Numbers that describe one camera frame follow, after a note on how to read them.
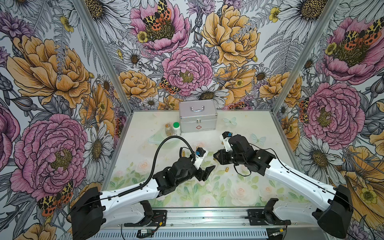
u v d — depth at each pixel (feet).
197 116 3.43
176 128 3.31
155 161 1.98
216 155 2.45
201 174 2.13
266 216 2.17
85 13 2.40
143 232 2.39
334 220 1.26
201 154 2.06
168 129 3.38
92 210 1.36
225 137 2.26
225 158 2.21
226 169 2.93
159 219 2.44
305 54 2.93
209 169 2.14
